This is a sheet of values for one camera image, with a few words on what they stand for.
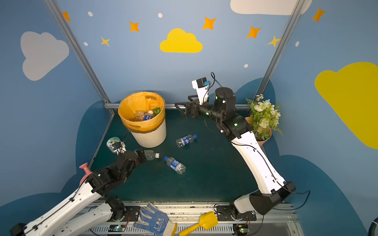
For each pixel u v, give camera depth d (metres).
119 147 0.63
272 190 0.39
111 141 0.93
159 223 0.72
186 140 0.98
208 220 0.73
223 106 0.45
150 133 0.85
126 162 0.54
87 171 0.80
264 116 0.78
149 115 0.90
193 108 0.52
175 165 0.86
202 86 0.50
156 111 0.95
